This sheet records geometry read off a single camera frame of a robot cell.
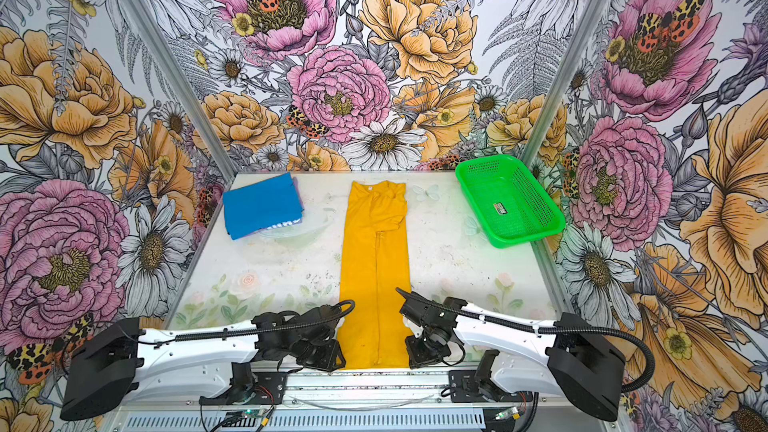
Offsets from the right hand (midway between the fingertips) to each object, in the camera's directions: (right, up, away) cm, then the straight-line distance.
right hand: (419, 376), depth 75 cm
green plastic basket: (+35, +42, +37) cm, 66 cm away
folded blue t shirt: (-52, +42, +38) cm, 77 cm away
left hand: (-21, 0, +1) cm, 21 cm away
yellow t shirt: (-12, +20, +18) cm, 30 cm away
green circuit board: (-40, -7, -4) cm, 40 cm away
